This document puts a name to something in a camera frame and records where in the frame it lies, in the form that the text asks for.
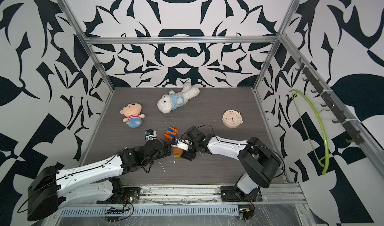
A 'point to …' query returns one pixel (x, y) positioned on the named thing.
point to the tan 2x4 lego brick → (177, 151)
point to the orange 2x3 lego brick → (169, 132)
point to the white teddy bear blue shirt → (166, 103)
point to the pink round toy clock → (232, 119)
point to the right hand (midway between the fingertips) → (182, 147)
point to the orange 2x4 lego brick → (176, 131)
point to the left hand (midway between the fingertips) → (166, 145)
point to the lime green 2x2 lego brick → (177, 156)
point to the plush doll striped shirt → (133, 111)
